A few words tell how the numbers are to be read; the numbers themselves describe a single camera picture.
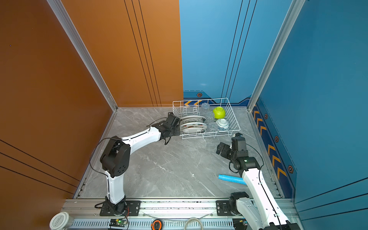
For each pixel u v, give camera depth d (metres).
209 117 1.02
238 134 0.72
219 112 1.09
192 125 0.92
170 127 0.74
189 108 1.24
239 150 0.59
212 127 1.02
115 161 0.51
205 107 1.05
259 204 0.42
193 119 0.97
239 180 0.82
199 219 0.70
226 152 0.71
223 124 1.01
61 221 0.65
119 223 0.71
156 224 0.67
